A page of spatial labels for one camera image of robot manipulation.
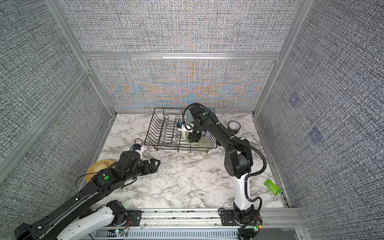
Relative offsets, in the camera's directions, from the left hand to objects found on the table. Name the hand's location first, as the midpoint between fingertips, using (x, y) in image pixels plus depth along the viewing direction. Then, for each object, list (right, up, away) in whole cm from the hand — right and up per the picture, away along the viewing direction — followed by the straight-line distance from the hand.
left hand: (156, 162), depth 75 cm
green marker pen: (+62, -15, +8) cm, 64 cm away
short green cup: (+15, +9, +14) cm, 22 cm away
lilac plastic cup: (+25, +15, +5) cm, 29 cm away
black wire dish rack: (-1, +14, +26) cm, 29 cm away
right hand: (+19, +17, +16) cm, 30 cm away
